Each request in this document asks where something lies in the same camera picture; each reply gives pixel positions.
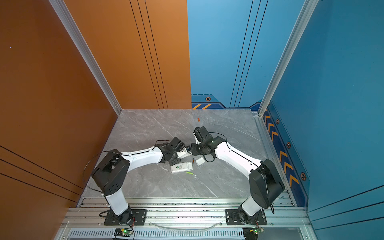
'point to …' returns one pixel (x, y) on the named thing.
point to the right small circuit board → (257, 230)
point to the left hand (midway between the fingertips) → (175, 153)
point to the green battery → (189, 173)
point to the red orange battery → (198, 119)
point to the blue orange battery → (193, 161)
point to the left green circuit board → (123, 232)
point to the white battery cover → (200, 161)
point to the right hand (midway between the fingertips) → (192, 150)
